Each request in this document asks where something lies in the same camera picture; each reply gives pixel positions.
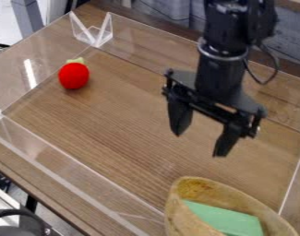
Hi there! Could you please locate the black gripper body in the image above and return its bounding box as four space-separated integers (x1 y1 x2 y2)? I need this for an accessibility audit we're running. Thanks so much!
162 43 267 137

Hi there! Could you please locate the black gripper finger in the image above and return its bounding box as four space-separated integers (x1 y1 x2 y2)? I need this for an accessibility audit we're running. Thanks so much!
168 96 193 136
213 123 243 157

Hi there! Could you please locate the brown wooden bowl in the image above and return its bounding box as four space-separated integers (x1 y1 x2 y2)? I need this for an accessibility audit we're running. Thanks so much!
165 176 299 236

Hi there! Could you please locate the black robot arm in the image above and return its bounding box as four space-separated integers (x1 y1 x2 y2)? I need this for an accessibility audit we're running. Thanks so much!
162 0 276 157

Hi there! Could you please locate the red plush strawberry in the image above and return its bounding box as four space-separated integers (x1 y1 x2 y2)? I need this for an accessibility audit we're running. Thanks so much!
58 57 90 89

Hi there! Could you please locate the green rectangular block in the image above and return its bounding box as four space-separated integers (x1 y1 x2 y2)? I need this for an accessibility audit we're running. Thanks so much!
183 200 264 236

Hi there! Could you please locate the black device bottom left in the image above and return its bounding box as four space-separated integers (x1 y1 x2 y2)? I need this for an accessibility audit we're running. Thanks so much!
0 208 63 236

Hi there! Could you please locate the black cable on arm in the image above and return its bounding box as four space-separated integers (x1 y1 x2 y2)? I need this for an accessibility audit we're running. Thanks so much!
243 42 280 86

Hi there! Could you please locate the clear acrylic corner bracket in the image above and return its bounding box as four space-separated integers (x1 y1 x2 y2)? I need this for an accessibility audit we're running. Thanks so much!
70 11 113 48

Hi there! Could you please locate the grey post top left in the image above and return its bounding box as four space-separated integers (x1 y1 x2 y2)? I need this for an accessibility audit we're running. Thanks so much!
10 0 43 38

